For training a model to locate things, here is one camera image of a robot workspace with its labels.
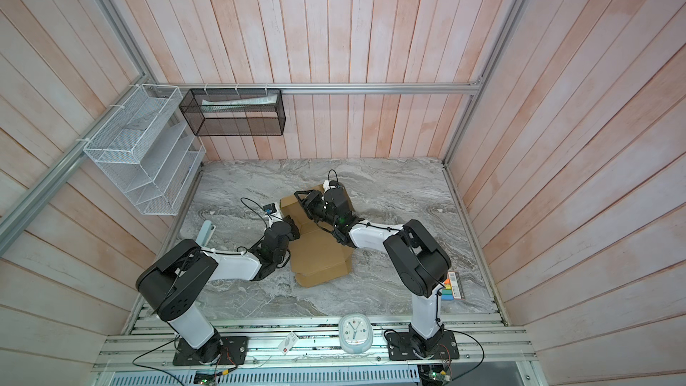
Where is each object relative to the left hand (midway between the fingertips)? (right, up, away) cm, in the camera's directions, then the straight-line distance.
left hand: (292, 219), depth 94 cm
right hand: (+2, +8, -7) cm, 11 cm away
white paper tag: (+2, -33, -19) cm, 38 cm away
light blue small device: (-31, -5, +1) cm, 32 cm away
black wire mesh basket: (-25, +42, +11) cm, 50 cm away
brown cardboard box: (+10, -11, -4) cm, 16 cm away
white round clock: (+21, -30, -19) cm, 42 cm away
